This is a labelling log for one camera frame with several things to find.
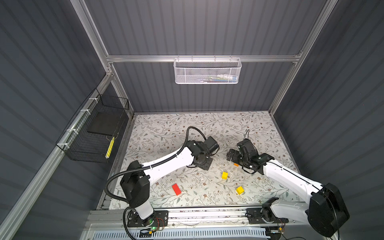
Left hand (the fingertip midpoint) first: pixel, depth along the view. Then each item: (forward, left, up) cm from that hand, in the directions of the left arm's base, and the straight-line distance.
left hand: (205, 163), depth 80 cm
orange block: (-3, -16, +3) cm, 17 cm away
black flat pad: (+15, +50, +18) cm, 55 cm away
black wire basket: (+11, +55, +15) cm, 58 cm away
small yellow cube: (-3, -12, -11) cm, 16 cm away
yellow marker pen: (+2, +45, +15) cm, 48 cm away
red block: (-9, +16, -12) cm, 22 cm away
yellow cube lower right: (-12, -19, -10) cm, 24 cm away
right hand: (+4, -18, -3) cm, 19 cm away
